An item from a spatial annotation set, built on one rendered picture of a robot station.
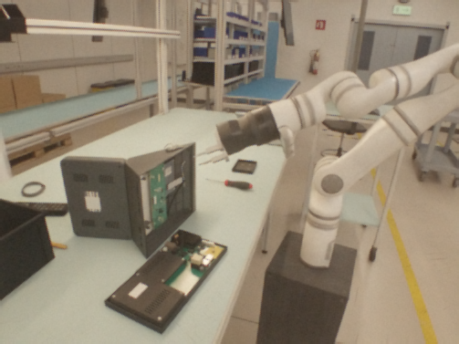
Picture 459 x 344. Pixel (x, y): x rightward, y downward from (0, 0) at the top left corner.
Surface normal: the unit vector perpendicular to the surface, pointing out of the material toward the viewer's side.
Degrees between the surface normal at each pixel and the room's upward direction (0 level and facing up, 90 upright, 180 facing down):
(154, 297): 0
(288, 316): 90
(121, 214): 90
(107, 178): 90
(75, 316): 0
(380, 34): 90
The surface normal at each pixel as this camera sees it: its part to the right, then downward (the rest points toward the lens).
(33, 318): 0.04, -0.92
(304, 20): -0.29, 0.37
